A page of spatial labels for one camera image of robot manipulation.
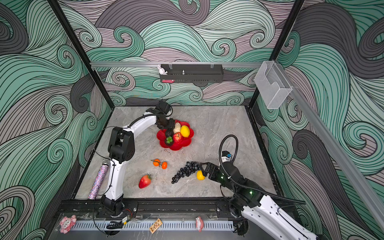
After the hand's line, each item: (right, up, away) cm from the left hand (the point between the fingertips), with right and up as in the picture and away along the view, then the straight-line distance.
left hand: (171, 125), depth 100 cm
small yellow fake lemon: (+18, -27, -20) cm, 38 cm away
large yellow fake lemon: (+9, -4, -3) cm, 10 cm away
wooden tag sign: (-4, -46, -32) cm, 56 cm away
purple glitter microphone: (-38, -29, -20) cm, 52 cm away
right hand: (+20, -21, -27) cm, 39 cm away
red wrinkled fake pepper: (+4, -7, -5) cm, 10 cm away
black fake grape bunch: (+12, -24, -17) cm, 32 cm away
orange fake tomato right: (-3, -23, -14) cm, 27 cm away
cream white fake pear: (+4, -2, -1) cm, 5 cm away
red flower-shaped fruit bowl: (+4, -13, -6) cm, 15 cm away
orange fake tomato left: (-8, -22, -13) cm, 26 cm away
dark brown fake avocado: (-2, -5, -3) cm, 6 cm away
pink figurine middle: (+17, -42, -36) cm, 58 cm away
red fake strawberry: (-12, -29, -21) cm, 38 cm away
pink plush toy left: (-44, -43, -34) cm, 71 cm away
